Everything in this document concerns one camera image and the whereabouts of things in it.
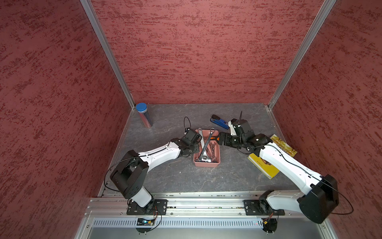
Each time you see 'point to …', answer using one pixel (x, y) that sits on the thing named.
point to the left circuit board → (142, 221)
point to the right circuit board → (269, 225)
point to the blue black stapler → (217, 120)
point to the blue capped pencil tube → (142, 109)
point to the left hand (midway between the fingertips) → (194, 149)
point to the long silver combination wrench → (207, 158)
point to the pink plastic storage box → (209, 155)
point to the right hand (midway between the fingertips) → (221, 143)
